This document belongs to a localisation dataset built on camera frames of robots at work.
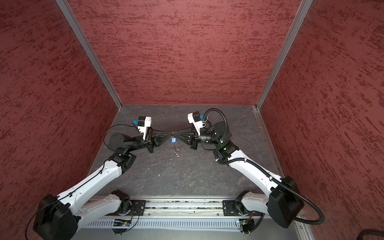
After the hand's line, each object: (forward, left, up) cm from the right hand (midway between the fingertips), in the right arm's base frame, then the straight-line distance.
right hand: (174, 137), depth 61 cm
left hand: (0, +1, 0) cm, 1 cm away
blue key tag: (0, 0, -3) cm, 3 cm away
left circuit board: (-25, +31, -37) cm, 54 cm away
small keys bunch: (-2, 0, -8) cm, 8 cm away
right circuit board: (-28, -33, -37) cm, 57 cm away
